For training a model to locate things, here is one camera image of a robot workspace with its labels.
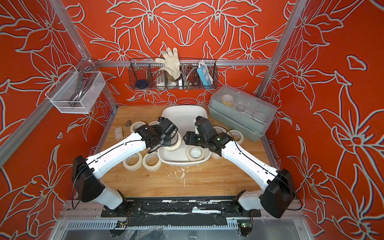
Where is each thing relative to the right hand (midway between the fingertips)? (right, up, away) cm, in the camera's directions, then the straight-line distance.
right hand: (183, 138), depth 76 cm
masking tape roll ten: (-17, -19, +10) cm, 27 cm away
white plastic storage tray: (-2, +12, +45) cm, 47 cm away
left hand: (-10, -1, +5) cm, 11 cm away
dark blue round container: (-30, +34, +25) cm, 52 cm away
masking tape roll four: (-36, +6, +31) cm, 48 cm away
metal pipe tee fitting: (-42, +7, +31) cm, 53 cm away
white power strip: (-16, +33, +17) cm, 41 cm away
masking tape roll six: (-4, -4, 0) cm, 6 cm away
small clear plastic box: (-47, 0, +27) cm, 55 cm away
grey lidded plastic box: (+35, +15, +14) cm, 40 cm away
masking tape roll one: (-23, +7, +31) cm, 39 cm away
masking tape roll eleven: (+7, -12, +16) cm, 21 cm away
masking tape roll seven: (+19, -12, +13) cm, 26 cm away
